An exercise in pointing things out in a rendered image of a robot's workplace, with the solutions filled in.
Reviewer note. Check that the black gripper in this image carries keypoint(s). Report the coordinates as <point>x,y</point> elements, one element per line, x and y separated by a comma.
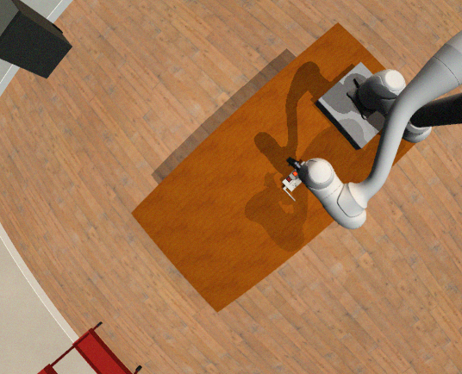
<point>293,163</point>

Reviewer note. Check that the white power strip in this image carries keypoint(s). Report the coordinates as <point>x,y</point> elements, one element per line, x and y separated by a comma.
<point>291,182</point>

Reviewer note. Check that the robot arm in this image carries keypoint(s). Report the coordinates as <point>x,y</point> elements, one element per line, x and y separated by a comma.
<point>345,203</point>

